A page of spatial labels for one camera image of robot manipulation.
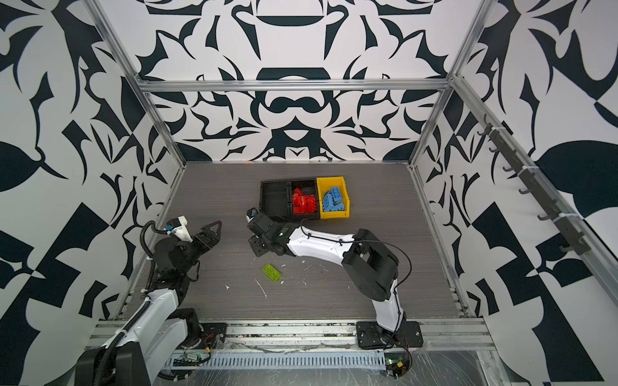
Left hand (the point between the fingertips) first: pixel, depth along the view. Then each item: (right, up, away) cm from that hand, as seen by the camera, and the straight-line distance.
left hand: (211, 223), depth 84 cm
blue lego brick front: (+43, +7, +15) cm, 47 cm away
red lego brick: (+29, +11, +21) cm, 38 cm away
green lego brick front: (+21, -18, +2) cm, 28 cm away
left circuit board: (0, -36, -15) cm, 39 cm away
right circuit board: (+59, -38, -14) cm, 72 cm away
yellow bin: (+40, +14, +19) cm, 46 cm away
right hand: (+15, -5, +2) cm, 16 cm away
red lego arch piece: (+31, +6, +15) cm, 35 cm away
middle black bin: (+34, +13, +27) cm, 45 cm away
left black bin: (+19, +7, +21) cm, 29 cm away
